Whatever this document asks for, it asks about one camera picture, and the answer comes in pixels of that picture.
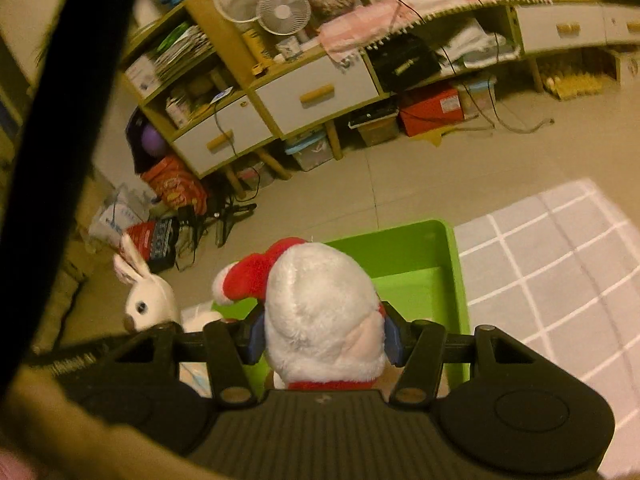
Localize pink fringed cloth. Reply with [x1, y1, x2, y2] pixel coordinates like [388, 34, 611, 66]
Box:
[318, 0, 552, 63]

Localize black strap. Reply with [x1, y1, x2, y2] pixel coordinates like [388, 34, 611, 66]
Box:
[0, 0, 147, 397]

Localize clear storage box dark lid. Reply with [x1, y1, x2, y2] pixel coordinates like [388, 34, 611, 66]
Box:
[348, 104, 402, 147]

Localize egg carton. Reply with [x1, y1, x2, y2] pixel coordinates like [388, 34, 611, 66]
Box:
[541, 71, 602, 99]

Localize clear storage box blue lid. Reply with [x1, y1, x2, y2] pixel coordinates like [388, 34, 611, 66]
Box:
[284, 131, 334, 172]

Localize wooden cabinet with white drawers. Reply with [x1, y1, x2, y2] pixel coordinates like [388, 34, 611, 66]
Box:
[121, 0, 392, 198]

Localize curved wooden media stand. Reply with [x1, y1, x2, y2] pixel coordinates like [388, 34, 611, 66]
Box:
[320, 0, 640, 111]

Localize black and red box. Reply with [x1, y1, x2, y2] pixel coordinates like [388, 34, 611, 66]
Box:
[126, 217, 179, 272]

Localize crumpled white cloth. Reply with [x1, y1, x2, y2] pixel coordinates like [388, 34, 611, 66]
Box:
[181, 305, 224, 334]

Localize orange printed bag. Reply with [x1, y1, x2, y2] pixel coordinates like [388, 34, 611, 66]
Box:
[141, 155, 209, 209]

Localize white desk fan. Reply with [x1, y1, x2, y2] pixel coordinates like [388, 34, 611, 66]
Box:
[256, 0, 312, 37]

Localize white plastic bag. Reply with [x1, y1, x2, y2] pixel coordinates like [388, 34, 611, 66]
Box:
[89, 184, 157, 249]

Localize red cardboard box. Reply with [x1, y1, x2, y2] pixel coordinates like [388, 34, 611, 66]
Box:
[399, 84, 467, 137]

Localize red and white santa plush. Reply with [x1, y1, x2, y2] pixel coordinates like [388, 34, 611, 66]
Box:
[210, 237, 389, 392]

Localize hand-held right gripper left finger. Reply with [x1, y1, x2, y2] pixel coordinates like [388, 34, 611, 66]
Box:
[107, 309, 267, 407]

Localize grey checked tablecloth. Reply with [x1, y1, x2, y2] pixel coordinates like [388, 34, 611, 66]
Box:
[451, 177, 640, 480]

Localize black tripod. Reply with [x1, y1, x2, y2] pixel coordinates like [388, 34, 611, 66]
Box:
[199, 194, 259, 247]

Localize purple ball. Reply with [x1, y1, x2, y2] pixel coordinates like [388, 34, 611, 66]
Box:
[142, 125, 169, 157]

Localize black case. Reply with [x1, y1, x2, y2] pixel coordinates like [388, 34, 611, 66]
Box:
[369, 34, 444, 94]

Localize green plastic box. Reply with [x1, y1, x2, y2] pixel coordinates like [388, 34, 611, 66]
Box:
[214, 218, 474, 397]

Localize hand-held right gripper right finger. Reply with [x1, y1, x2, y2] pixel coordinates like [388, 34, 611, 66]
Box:
[382, 302, 540, 408]

